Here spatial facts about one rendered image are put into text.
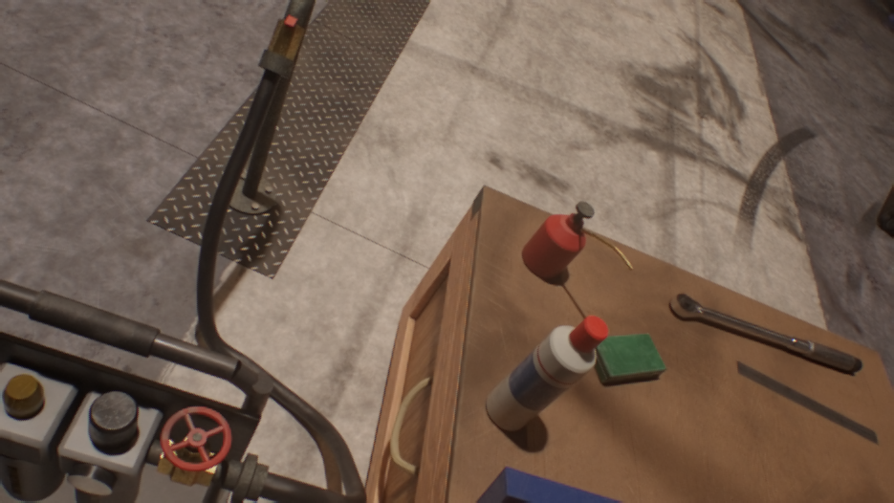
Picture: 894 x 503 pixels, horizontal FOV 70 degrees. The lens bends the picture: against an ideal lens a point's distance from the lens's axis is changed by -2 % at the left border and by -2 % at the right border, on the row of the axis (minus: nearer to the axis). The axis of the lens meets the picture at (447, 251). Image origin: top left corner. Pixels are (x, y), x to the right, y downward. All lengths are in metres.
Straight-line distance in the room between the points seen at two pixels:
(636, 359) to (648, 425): 0.10
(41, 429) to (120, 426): 0.09
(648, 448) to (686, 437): 0.09
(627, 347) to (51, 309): 0.81
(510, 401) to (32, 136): 1.24
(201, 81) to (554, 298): 1.19
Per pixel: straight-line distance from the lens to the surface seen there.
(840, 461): 1.39
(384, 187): 1.80
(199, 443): 0.76
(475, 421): 0.91
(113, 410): 0.76
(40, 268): 1.48
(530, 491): 0.77
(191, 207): 1.59
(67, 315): 0.74
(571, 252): 1.08
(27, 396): 0.79
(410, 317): 1.41
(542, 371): 0.82
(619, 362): 1.07
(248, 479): 0.80
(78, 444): 0.80
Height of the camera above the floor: 1.20
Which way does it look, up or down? 44 degrees down
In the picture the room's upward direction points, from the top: 34 degrees clockwise
